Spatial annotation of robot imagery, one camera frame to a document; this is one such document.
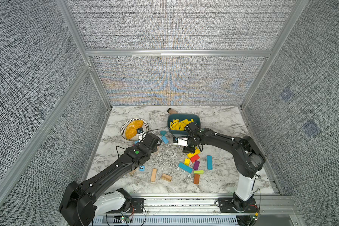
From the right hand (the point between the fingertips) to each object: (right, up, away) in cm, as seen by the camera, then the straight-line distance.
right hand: (184, 142), depth 93 cm
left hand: (-19, +2, -12) cm, 23 cm away
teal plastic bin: (+11, +17, +19) cm, 28 cm away
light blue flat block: (-13, +1, +5) cm, 14 cm away
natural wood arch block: (-12, -19, -11) cm, 25 cm away
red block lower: (+6, -10, -3) cm, 12 cm away
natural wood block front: (-19, -18, -10) cm, 28 cm away
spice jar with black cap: (-8, +21, +20) cm, 30 cm away
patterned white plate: (-28, +10, +10) cm, 31 cm away
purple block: (+7, -14, -6) cm, 16 cm away
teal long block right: (+16, -13, -3) cm, 20 cm away
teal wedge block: (-14, +5, +9) cm, 18 cm away
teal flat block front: (0, -14, -7) cm, 16 cm away
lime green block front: (+8, -16, -9) cm, 21 cm away
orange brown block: (+6, -19, -12) cm, 24 cm away
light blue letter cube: (-26, -15, -8) cm, 31 cm away
